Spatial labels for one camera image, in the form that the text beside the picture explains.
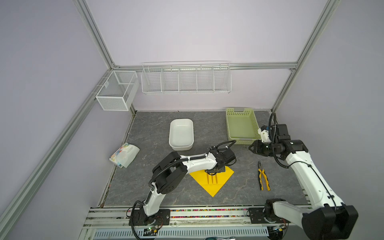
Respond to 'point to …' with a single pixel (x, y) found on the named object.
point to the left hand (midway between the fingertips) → (217, 170)
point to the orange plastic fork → (212, 178)
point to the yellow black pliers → (261, 172)
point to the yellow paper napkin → (212, 188)
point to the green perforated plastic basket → (242, 127)
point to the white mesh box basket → (118, 92)
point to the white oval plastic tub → (181, 134)
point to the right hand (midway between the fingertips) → (253, 149)
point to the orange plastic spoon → (208, 178)
